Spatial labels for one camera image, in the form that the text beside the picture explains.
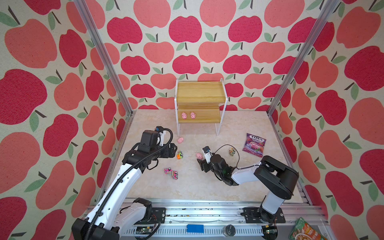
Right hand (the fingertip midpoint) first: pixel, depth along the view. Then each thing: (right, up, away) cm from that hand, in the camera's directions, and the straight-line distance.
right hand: (204, 156), depth 91 cm
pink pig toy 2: (-7, +25, +4) cm, 27 cm away
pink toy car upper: (-22, -9, -3) cm, 24 cm away
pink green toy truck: (-18, -10, -5) cm, 21 cm away
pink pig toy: (-13, +25, +4) cm, 29 cm away
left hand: (-18, +7, -15) cm, 24 cm away
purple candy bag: (+34, +6, +7) cm, 35 cm away
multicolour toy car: (+18, +2, +4) cm, 19 cm away
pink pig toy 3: (-16, +9, +10) cm, 21 cm away
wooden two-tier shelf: (-3, +32, -10) cm, 34 cm away
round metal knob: (+8, -26, -29) cm, 39 cm away
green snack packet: (+45, -31, -22) cm, 58 cm away
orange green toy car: (-16, 0, +4) cm, 16 cm away
